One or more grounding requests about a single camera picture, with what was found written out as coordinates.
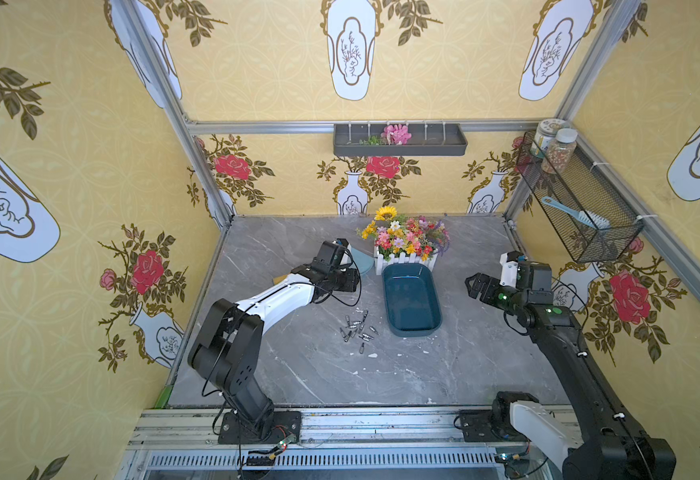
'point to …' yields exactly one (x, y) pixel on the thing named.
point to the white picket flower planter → (399, 239)
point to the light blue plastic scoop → (362, 260)
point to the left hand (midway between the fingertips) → (342, 274)
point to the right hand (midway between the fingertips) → (486, 282)
